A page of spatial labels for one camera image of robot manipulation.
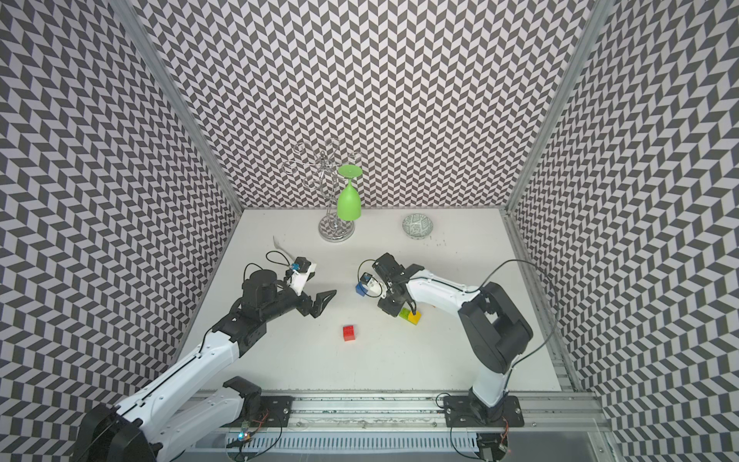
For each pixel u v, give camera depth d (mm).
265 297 609
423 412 748
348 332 830
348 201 895
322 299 692
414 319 879
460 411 741
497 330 466
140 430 389
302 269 667
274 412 738
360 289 955
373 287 820
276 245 1083
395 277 652
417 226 1116
